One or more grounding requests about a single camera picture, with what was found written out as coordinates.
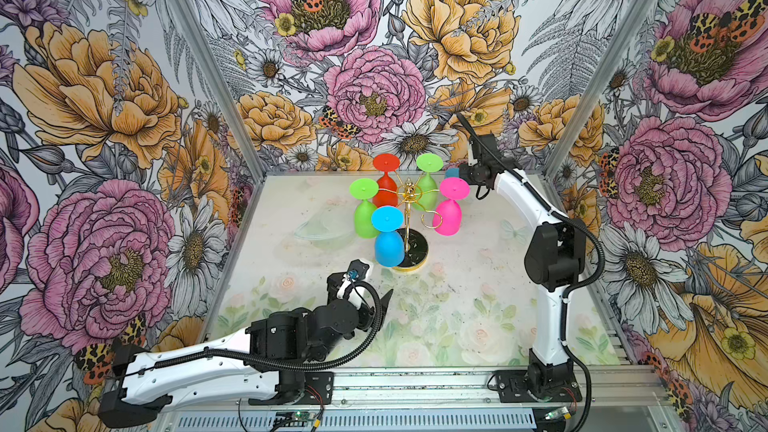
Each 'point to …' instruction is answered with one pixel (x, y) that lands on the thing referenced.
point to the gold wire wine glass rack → (416, 243)
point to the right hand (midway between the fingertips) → (469, 179)
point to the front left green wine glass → (364, 188)
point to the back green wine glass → (425, 193)
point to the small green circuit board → (299, 415)
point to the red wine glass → (386, 162)
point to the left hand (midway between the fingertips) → (369, 289)
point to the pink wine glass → (447, 215)
